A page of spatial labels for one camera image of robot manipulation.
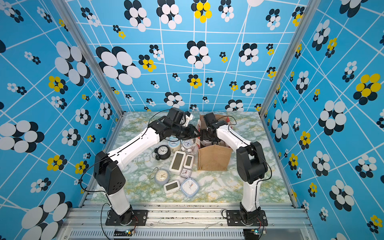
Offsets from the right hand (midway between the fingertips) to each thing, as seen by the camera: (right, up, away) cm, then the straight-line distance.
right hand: (208, 136), depth 96 cm
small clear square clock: (-14, -21, -9) cm, 27 cm away
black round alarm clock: (-29, -9, -2) cm, 31 cm away
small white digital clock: (-13, -15, -4) cm, 20 cm away
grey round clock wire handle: (-28, -22, -12) cm, 37 cm away
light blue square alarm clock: (-12, -27, -15) cm, 33 cm away
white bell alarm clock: (-14, -5, +1) cm, 15 cm away
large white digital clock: (-19, -17, -8) cm, 27 cm away
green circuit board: (-41, -44, -25) cm, 65 cm away
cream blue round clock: (-22, -5, +1) cm, 23 cm away
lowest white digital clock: (-22, -27, -15) cm, 38 cm away
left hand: (-5, +3, -17) cm, 18 cm away
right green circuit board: (+18, -44, -25) cm, 54 cm away
